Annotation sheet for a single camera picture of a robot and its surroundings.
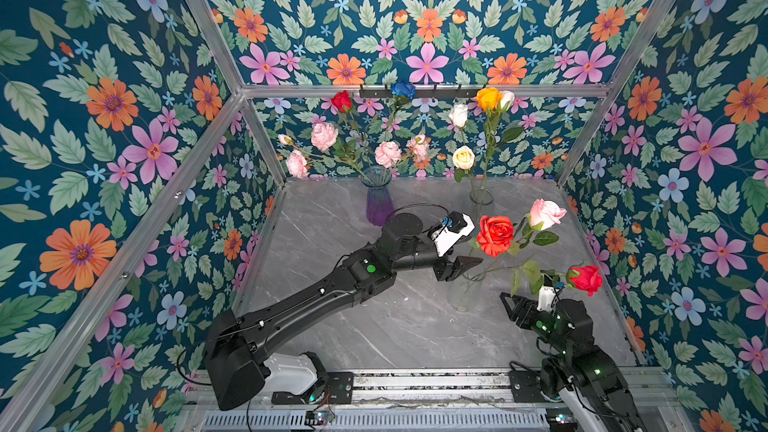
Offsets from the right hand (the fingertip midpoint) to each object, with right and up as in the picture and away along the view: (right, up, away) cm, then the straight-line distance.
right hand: (505, 296), depth 78 cm
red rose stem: (-8, +18, -17) cm, 26 cm away
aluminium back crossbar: (-21, +60, +15) cm, 65 cm away
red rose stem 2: (+7, +11, -23) cm, 27 cm away
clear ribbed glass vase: (-3, +27, +14) cm, 31 cm away
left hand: (-11, +16, -17) cm, 26 cm away
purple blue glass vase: (-35, +25, +19) cm, 47 cm away
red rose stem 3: (-42, +40, +8) cm, 59 cm away
